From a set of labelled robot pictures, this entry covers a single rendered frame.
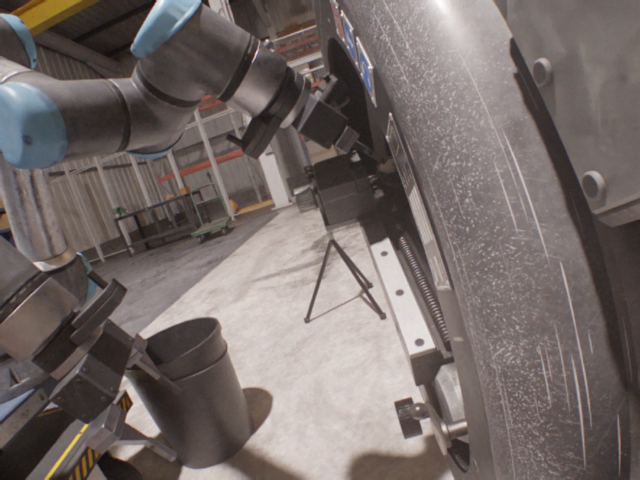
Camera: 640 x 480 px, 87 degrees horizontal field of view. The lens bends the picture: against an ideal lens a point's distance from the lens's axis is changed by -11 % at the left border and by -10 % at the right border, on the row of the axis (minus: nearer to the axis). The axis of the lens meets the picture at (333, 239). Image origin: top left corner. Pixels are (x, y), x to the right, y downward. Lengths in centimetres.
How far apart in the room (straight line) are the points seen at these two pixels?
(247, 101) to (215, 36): 8
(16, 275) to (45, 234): 62
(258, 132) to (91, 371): 34
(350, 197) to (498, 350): 42
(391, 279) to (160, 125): 35
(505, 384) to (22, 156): 46
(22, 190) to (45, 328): 62
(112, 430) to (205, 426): 77
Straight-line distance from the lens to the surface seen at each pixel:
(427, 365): 44
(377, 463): 106
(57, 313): 48
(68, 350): 49
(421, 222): 22
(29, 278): 49
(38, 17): 1051
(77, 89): 49
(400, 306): 45
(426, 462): 103
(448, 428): 37
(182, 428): 121
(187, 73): 48
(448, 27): 18
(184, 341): 138
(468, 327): 19
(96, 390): 47
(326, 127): 49
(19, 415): 107
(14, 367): 112
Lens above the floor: 75
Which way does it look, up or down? 12 degrees down
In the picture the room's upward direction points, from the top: 17 degrees counter-clockwise
